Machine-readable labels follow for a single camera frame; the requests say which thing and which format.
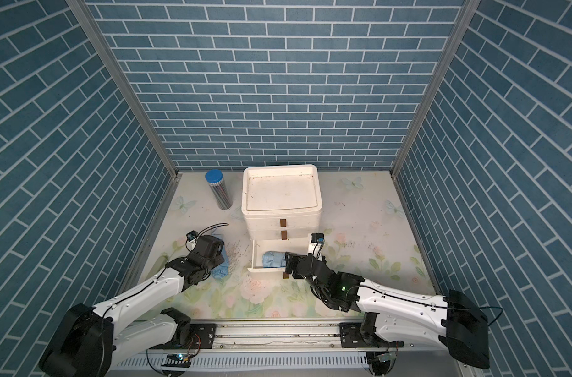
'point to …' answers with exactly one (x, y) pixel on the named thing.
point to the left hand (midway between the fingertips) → (223, 254)
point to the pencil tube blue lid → (215, 179)
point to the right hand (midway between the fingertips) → (294, 258)
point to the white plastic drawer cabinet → (280, 201)
